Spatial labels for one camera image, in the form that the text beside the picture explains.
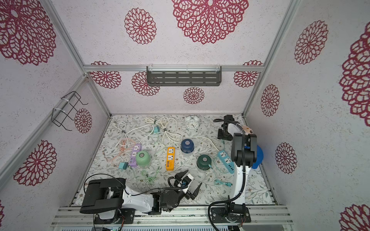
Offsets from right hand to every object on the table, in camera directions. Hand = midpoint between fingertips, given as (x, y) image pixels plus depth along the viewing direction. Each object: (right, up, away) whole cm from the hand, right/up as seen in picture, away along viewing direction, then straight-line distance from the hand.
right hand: (223, 134), depth 106 cm
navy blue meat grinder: (-27, -6, -16) cm, 32 cm away
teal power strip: (-1, -17, -16) cm, 24 cm away
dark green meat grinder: (-18, -15, -23) cm, 33 cm away
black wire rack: (-94, +16, -28) cm, 99 cm away
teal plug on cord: (-50, +4, +3) cm, 50 cm away
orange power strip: (-38, -14, -14) cm, 43 cm away
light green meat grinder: (-53, -13, -22) cm, 59 cm away
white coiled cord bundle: (-42, +7, +6) cm, 43 cm away
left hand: (-24, -21, -31) cm, 44 cm away
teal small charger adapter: (-67, -19, -16) cm, 72 cm away
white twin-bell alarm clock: (-23, +9, -1) cm, 25 cm away
